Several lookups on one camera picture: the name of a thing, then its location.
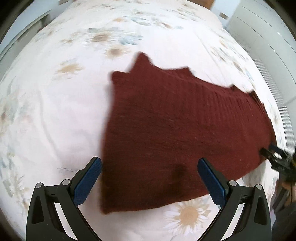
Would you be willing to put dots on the floral white bedspread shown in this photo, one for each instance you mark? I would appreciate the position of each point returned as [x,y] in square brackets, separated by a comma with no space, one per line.
[57,115]

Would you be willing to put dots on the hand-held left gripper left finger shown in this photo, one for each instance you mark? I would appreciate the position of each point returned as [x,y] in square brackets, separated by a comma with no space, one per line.
[89,177]

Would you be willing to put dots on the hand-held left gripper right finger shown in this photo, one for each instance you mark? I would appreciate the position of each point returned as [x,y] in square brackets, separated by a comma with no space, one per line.
[211,178]

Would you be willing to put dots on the wooden bed headboard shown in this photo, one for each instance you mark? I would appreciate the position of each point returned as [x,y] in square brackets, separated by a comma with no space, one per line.
[205,2]

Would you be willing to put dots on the dark red knitted sweater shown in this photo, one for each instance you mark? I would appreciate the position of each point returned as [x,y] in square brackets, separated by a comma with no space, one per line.
[173,120]

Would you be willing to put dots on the wall socket plate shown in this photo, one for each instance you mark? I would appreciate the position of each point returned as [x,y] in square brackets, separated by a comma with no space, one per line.
[223,15]

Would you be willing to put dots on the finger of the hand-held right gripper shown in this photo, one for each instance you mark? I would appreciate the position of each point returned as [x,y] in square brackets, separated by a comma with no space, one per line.
[278,150]
[269,156]

